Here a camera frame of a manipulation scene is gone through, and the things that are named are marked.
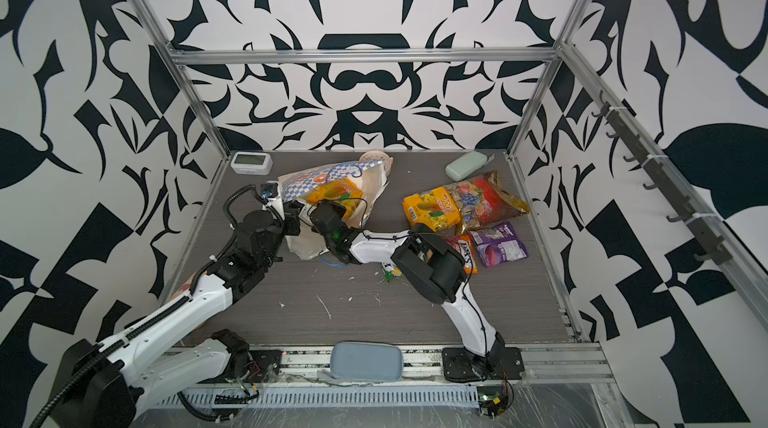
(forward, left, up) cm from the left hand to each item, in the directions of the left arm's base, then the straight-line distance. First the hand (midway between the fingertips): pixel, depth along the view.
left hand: (289, 195), depth 78 cm
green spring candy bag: (-12, -26, -21) cm, 35 cm away
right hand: (+8, -7, -11) cm, 15 cm away
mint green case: (+29, -56, -23) cm, 68 cm away
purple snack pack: (-5, -59, -20) cm, 62 cm away
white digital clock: (+32, +25, -22) cm, 46 cm away
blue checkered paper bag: (+2, -2, +2) cm, 3 cm away
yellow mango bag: (+14, -11, -16) cm, 24 cm away
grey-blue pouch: (-35, -19, -21) cm, 45 cm away
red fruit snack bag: (+10, -57, -18) cm, 60 cm away
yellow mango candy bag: (+7, -41, -18) cm, 45 cm away
